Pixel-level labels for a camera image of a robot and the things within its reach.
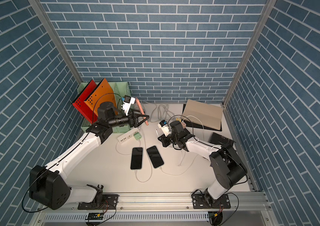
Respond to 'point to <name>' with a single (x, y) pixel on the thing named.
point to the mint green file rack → (119, 90)
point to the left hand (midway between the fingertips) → (149, 116)
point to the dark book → (218, 139)
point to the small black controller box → (95, 216)
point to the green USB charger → (137, 135)
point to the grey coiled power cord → (159, 112)
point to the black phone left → (136, 158)
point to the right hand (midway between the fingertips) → (159, 138)
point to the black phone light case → (155, 157)
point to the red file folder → (79, 103)
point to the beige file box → (210, 115)
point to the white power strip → (128, 138)
